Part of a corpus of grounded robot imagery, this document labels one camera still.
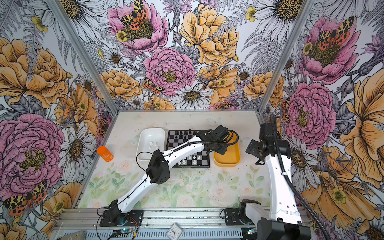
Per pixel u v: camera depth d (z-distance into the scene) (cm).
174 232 69
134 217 74
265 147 49
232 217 74
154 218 76
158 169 60
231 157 95
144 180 63
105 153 88
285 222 37
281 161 44
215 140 71
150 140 105
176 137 104
